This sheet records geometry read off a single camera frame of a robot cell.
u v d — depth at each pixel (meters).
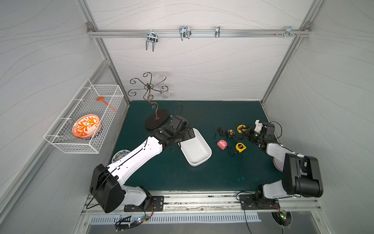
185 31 0.77
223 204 0.75
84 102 0.70
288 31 0.77
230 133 0.98
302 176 0.45
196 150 0.93
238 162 0.92
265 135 0.72
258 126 0.84
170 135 0.55
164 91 0.99
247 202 0.73
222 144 0.94
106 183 0.39
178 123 0.58
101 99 0.78
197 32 0.78
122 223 0.69
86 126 0.64
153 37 0.78
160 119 1.07
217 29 0.72
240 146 0.93
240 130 0.90
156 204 0.74
